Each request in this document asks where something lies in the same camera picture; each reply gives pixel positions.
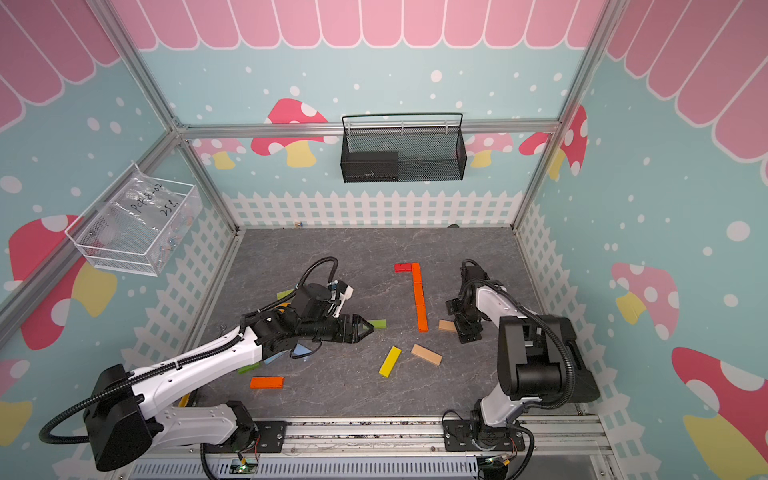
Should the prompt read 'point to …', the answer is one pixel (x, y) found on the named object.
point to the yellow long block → (390, 361)
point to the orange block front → (267, 382)
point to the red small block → (402, 267)
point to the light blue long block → (268, 360)
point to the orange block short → (421, 313)
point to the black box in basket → (372, 166)
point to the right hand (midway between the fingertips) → (451, 319)
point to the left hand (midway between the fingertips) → (363, 334)
